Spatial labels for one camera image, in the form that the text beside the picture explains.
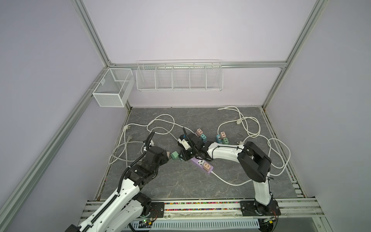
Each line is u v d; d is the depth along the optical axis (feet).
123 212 1.85
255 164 1.65
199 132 3.16
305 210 2.45
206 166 2.69
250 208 2.43
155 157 1.88
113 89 3.25
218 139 3.25
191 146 2.45
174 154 3.00
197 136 3.23
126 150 3.05
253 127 3.56
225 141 3.01
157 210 2.42
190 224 2.32
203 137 3.08
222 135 3.14
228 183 2.69
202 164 2.83
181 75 3.24
